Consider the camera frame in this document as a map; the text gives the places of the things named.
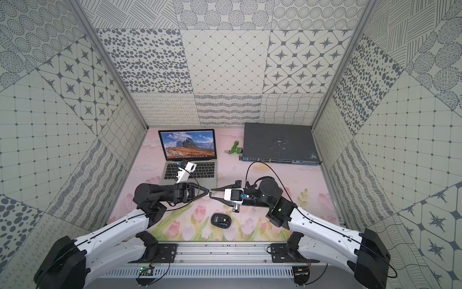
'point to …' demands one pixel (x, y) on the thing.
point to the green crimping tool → (234, 150)
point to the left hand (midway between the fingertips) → (204, 188)
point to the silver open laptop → (198, 146)
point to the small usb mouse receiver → (210, 194)
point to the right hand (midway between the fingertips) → (212, 190)
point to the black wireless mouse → (221, 220)
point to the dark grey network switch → (280, 143)
